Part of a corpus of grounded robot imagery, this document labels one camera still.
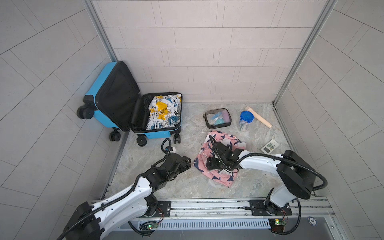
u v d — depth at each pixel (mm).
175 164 590
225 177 789
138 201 582
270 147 913
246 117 933
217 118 1055
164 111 1045
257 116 1063
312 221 680
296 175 440
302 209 669
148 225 651
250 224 680
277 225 680
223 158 654
